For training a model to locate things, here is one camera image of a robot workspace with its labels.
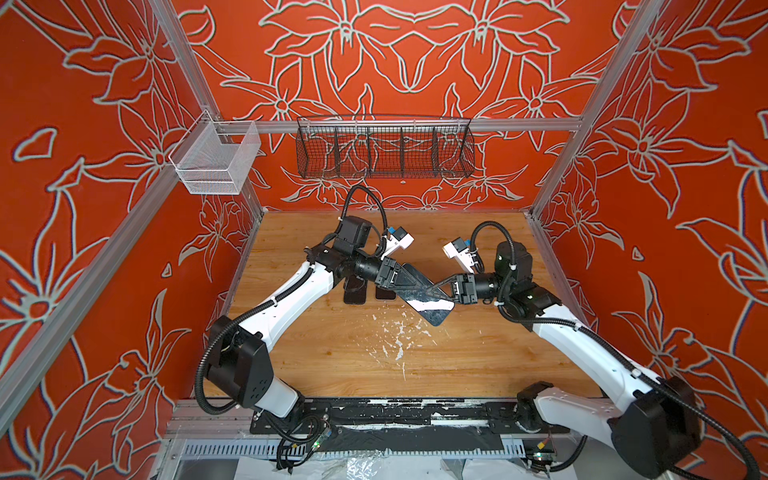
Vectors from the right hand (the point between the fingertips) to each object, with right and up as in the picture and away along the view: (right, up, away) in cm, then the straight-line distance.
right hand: (428, 298), depth 64 cm
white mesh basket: (-63, +35, +24) cm, 76 cm away
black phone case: (-1, +1, +1) cm, 2 cm away
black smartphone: (+1, -1, 0) cm, 2 cm away
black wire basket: (-12, +45, +37) cm, 60 cm away
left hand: (-2, +2, +1) cm, 4 cm away
